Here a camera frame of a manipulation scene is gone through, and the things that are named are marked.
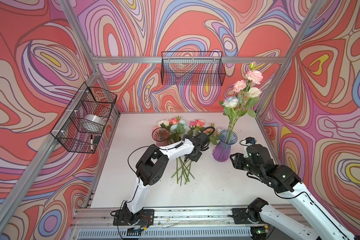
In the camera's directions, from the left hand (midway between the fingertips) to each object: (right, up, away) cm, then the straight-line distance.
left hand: (194, 155), depth 93 cm
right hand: (+18, +2, -21) cm, 28 cm away
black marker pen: (-52, +10, -22) cm, 57 cm away
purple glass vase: (+15, +5, -8) cm, 18 cm away
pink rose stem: (0, +19, +14) cm, 24 cm away
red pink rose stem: (-10, +15, +8) cm, 20 cm away
